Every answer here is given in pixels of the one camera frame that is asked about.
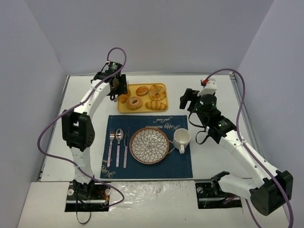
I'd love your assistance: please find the round glazed bun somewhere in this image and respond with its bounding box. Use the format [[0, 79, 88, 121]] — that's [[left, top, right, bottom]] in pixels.
[[135, 86, 149, 96]]

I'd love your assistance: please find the silver fork pink handle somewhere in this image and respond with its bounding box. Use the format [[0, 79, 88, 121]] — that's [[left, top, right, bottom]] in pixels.
[[107, 128, 115, 168]]

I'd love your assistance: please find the aluminium frame rail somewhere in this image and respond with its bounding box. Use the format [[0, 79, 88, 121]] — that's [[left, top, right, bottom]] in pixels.
[[229, 72, 264, 157]]

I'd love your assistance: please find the white ceramic cup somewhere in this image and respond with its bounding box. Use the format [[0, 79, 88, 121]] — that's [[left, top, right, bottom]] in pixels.
[[173, 128, 191, 154]]

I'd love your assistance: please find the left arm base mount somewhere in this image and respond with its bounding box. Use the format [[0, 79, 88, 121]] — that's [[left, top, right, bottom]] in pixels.
[[65, 183, 110, 212]]

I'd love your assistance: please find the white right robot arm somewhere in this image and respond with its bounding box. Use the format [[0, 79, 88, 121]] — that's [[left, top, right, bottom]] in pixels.
[[180, 88, 293, 216]]

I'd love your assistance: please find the large orange striped croissant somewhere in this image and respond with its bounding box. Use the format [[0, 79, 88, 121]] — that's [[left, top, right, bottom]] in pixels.
[[119, 89, 131, 104]]

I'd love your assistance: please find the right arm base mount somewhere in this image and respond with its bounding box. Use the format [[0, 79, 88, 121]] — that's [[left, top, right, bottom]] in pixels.
[[195, 181, 242, 209]]

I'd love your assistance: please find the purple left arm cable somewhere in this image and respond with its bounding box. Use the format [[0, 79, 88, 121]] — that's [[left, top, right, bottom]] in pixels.
[[38, 47, 125, 208]]

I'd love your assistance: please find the sugared ring donut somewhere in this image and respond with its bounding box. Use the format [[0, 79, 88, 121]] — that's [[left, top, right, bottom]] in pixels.
[[126, 96, 143, 110]]

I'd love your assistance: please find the silver spoon pink handle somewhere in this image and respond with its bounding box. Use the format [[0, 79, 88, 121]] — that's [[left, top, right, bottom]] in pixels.
[[115, 128, 124, 167]]

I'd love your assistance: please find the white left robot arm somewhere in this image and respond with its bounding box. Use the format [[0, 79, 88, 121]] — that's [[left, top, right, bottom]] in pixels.
[[62, 62, 127, 193]]

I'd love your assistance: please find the small striped croissant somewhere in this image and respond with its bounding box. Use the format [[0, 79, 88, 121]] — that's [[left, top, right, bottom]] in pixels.
[[145, 100, 168, 111]]

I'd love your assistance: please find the floral patterned ceramic plate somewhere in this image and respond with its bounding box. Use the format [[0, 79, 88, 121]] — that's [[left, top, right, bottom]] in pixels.
[[129, 127, 170, 164]]

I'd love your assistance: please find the silver knife pink handle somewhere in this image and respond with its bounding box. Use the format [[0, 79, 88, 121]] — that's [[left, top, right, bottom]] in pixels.
[[123, 128, 129, 168]]

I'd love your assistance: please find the curled brown croissant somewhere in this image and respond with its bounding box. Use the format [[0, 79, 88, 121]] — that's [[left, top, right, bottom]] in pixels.
[[148, 84, 166, 101]]

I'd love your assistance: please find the blue cloth placemat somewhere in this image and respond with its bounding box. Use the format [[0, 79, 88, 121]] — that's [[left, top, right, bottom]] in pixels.
[[100, 115, 193, 180]]

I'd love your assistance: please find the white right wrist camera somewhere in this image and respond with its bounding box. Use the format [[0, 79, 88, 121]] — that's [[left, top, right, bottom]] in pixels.
[[198, 78, 218, 96]]

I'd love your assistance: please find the yellow plastic tray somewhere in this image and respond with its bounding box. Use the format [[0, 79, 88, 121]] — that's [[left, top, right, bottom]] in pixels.
[[117, 83, 168, 114]]

